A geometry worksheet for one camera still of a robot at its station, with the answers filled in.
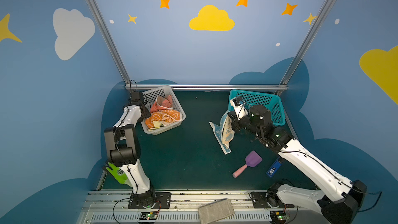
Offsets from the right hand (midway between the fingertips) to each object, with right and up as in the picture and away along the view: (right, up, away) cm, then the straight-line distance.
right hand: (230, 110), depth 72 cm
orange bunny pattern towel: (-37, -5, +22) cm, 43 cm away
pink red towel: (-40, +5, +32) cm, 52 cm away
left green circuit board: (-38, -49, -1) cm, 62 cm away
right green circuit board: (+21, -50, 0) cm, 54 cm away
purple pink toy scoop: (+16, -29, +16) cm, 36 cm away
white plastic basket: (-51, +9, +39) cm, 65 cm away
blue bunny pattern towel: (-2, -12, +8) cm, 14 cm away
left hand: (-51, -4, +24) cm, 56 cm away
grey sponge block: (-7, -46, -3) cm, 47 cm away
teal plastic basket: (+38, +6, +38) cm, 54 cm away
